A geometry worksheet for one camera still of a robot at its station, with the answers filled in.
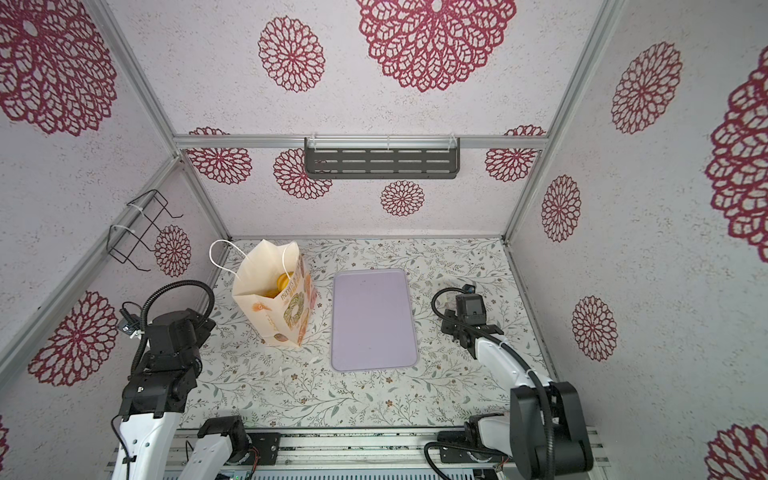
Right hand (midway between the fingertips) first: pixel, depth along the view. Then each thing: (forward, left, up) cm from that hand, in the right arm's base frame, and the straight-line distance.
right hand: (454, 314), depth 90 cm
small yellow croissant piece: (+2, +51, +11) cm, 52 cm away
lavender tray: (-1, +25, -6) cm, 26 cm away
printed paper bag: (+3, +55, +7) cm, 55 cm away
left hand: (-17, +67, +16) cm, 71 cm away
